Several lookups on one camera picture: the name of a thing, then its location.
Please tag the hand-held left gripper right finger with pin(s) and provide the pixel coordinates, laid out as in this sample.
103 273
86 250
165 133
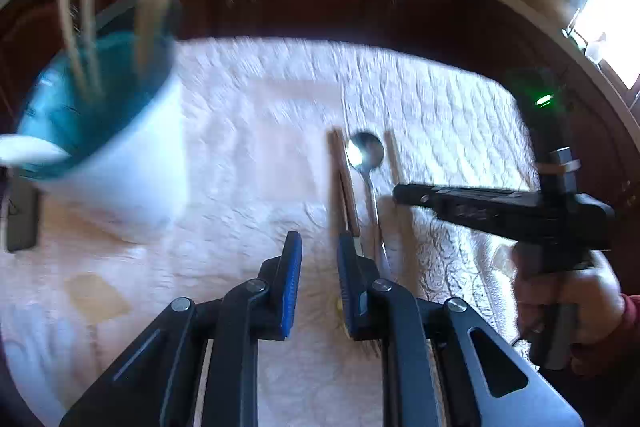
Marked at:
345 287

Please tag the white utensil holder teal rim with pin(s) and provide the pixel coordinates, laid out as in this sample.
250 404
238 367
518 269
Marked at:
130 167

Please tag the person's right forearm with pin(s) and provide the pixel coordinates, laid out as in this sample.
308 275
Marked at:
631 327

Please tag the black smartphone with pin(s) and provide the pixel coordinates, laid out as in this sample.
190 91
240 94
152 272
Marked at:
22 222

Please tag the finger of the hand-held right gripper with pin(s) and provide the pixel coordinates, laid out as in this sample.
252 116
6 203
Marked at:
450 202

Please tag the white quilted tablecloth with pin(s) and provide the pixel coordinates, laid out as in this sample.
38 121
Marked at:
250 132

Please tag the brown wooden chopstick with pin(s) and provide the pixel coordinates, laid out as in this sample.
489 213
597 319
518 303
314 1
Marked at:
350 207

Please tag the window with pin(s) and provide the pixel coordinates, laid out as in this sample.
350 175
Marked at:
615 7

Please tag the person's right hand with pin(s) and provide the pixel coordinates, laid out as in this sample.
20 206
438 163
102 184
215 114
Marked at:
597 307

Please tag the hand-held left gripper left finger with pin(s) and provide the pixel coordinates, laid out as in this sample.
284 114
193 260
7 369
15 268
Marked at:
291 287

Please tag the metal spoon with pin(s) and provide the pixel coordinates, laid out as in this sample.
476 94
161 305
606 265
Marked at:
366 152

